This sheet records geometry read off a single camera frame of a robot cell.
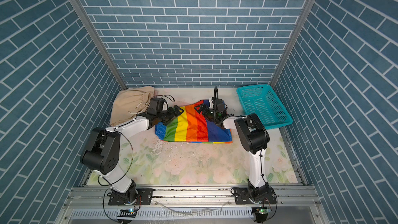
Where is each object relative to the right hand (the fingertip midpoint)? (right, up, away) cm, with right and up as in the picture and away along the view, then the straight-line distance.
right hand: (196, 108), depth 98 cm
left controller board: (-31, -48, -26) cm, 63 cm away
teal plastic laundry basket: (+48, +6, +17) cm, 51 cm away
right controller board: (+32, -48, -26) cm, 63 cm away
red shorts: (-2, -11, +1) cm, 12 cm away
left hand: (-10, -3, -5) cm, 11 cm away
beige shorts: (-46, +4, +6) cm, 46 cm away
